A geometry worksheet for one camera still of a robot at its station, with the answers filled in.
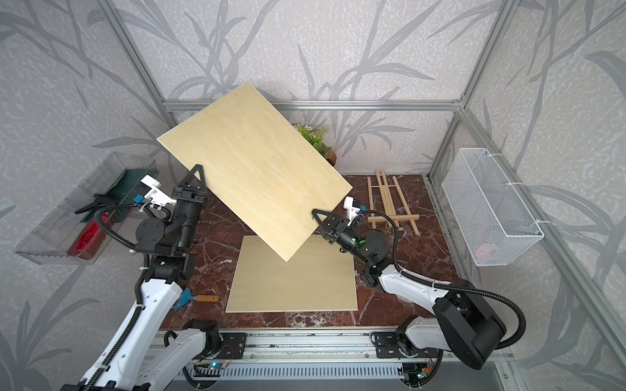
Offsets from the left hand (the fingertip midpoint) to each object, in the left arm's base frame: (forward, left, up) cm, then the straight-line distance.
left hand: (205, 168), depth 59 cm
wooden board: (-9, -27, -46) cm, 54 cm away
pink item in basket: (-10, -77, -24) cm, 81 cm away
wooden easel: (+27, -59, -44) cm, 79 cm away
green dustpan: (+3, +31, -15) cm, 35 cm away
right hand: (-5, -26, -13) cm, 29 cm away
